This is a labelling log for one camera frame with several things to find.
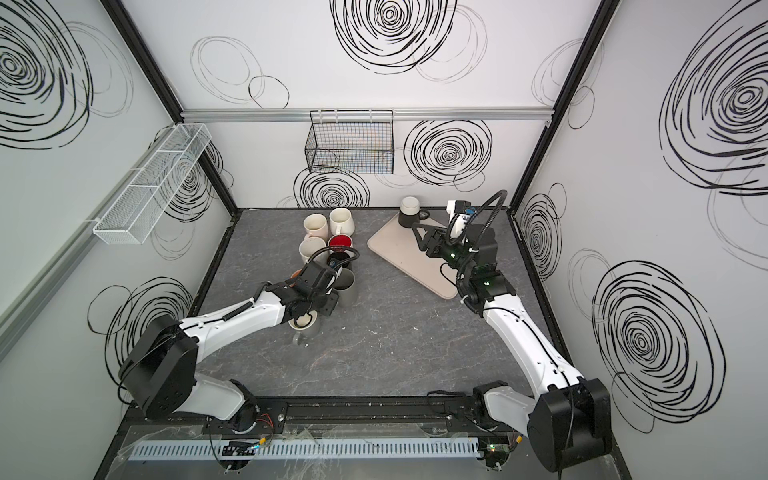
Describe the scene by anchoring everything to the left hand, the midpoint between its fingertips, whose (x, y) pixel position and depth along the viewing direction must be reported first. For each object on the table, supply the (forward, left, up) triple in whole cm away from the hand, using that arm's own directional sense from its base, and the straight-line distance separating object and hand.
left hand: (332, 293), depth 89 cm
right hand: (+7, -23, +24) cm, 34 cm away
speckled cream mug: (+18, +10, -1) cm, 21 cm away
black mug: (+14, -1, 0) cm, 14 cm away
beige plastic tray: (+25, -19, -7) cm, 32 cm away
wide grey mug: (-1, -5, +5) cm, 7 cm away
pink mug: (+27, +10, 0) cm, 28 cm away
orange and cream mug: (-6, +5, +20) cm, 22 cm away
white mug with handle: (+28, +1, +1) cm, 28 cm away
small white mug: (+34, -23, 0) cm, 42 cm away
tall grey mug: (-15, +2, +13) cm, 20 cm away
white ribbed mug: (+21, +1, -1) cm, 21 cm away
